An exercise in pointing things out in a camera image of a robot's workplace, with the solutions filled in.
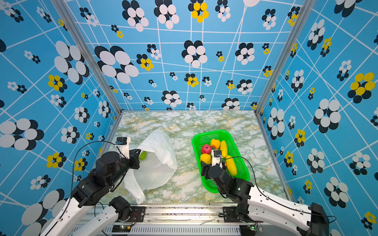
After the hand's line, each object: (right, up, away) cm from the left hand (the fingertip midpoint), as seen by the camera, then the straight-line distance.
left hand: (141, 149), depth 69 cm
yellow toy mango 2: (+47, -12, +16) cm, 51 cm away
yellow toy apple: (+39, -1, +26) cm, 47 cm away
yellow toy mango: (+44, -4, +25) cm, 51 cm away
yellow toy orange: (+32, -8, +18) cm, 38 cm away
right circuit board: (+54, -38, +1) cm, 66 cm away
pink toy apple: (+32, -4, +22) cm, 40 cm away
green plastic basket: (+33, +3, +33) cm, 47 cm away
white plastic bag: (+2, -16, +21) cm, 27 cm away
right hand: (+32, -8, +8) cm, 34 cm away
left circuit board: (-11, -40, +3) cm, 42 cm away
